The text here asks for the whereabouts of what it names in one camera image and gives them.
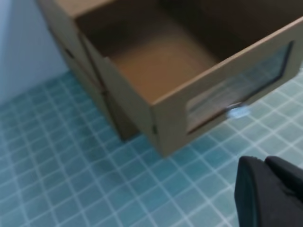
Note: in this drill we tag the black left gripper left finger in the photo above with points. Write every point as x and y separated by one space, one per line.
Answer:
261 199

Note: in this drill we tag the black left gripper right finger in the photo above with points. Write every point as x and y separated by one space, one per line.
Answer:
290 175

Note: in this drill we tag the cardboard drawer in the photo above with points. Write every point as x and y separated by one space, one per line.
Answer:
177 67

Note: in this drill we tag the cyan checkered tablecloth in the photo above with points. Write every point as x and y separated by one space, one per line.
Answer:
62 165

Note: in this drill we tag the brown cardboard shoebox cabinet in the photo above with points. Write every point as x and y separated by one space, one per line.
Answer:
61 17

